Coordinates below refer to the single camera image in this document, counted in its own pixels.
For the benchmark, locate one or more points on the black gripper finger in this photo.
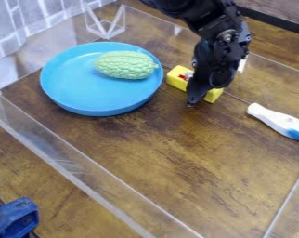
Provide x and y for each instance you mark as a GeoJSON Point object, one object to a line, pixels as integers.
{"type": "Point", "coordinates": [196, 90]}

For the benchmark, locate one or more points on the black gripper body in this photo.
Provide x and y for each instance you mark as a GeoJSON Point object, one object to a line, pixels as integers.
{"type": "Point", "coordinates": [217, 56]}

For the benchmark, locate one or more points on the yellow toy butter block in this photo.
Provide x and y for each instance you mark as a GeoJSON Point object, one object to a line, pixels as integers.
{"type": "Point", "coordinates": [177, 79]}

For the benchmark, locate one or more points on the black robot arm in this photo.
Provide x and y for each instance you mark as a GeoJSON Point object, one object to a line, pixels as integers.
{"type": "Point", "coordinates": [213, 19]}

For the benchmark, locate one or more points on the blue round tray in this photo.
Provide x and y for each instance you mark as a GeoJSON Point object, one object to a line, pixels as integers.
{"type": "Point", "coordinates": [84, 91]}

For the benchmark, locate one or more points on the green bumpy toy gourd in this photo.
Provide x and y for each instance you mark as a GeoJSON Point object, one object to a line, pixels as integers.
{"type": "Point", "coordinates": [125, 64]}

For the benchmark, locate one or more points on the white and blue toy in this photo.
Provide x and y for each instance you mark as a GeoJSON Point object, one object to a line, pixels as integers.
{"type": "Point", "coordinates": [283, 123]}

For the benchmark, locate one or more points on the clear acrylic triangular bracket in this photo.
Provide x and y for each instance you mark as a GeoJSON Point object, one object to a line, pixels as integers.
{"type": "Point", "coordinates": [104, 19]}

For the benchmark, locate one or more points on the clear acrylic enclosure wall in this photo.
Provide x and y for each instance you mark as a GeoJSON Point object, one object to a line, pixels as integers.
{"type": "Point", "coordinates": [142, 215]}

